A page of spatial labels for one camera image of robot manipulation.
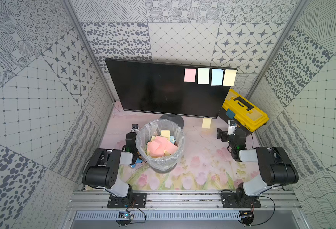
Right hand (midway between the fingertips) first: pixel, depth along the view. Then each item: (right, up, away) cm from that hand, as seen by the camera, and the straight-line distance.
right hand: (225, 129), depth 95 cm
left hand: (-59, -1, -1) cm, 59 cm away
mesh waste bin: (-42, -5, -19) cm, 47 cm away
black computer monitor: (-44, +29, 0) cm, 53 cm away
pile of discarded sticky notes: (-41, -6, -21) cm, 47 cm away
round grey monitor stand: (-33, +7, +12) cm, 36 cm away
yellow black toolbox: (+8, +15, -2) cm, 17 cm away
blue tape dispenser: (-54, -14, -23) cm, 60 cm away
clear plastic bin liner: (-46, +3, -20) cm, 50 cm away
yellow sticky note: (-14, +5, -6) cm, 16 cm away
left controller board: (-60, -41, -25) cm, 77 cm away
